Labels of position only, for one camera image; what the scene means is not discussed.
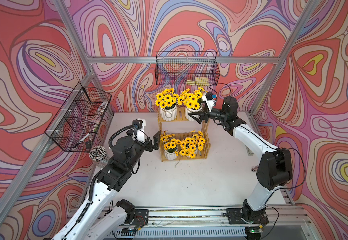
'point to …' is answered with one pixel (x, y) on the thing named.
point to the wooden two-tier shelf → (180, 118)
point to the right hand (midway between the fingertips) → (192, 111)
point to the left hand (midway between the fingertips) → (152, 129)
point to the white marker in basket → (81, 140)
